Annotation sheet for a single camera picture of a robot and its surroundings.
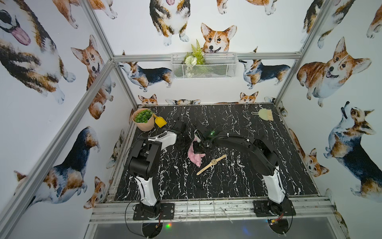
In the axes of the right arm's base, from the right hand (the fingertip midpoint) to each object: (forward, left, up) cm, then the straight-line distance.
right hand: (191, 152), depth 89 cm
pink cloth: (-4, -3, +1) cm, 5 cm away
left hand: (+8, 0, -4) cm, 9 cm away
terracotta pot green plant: (+19, +30, +9) cm, 37 cm away
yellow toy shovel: (+27, +25, -3) cm, 36 cm away
